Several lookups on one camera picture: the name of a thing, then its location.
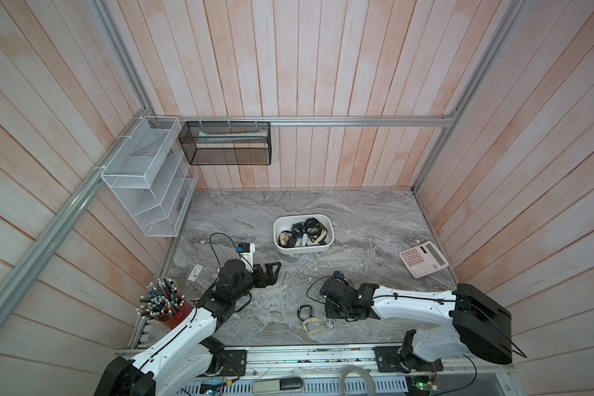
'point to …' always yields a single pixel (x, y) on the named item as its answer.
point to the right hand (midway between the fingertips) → (327, 308)
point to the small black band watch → (310, 311)
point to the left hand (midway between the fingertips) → (271, 268)
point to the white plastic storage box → (303, 233)
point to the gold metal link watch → (317, 234)
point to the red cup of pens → (164, 304)
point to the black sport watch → (286, 239)
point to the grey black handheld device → (279, 385)
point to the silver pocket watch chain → (329, 324)
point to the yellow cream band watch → (310, 319)
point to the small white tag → (195, 272)
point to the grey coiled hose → (356, 369)
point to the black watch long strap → (310, 223)
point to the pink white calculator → (423, 259)
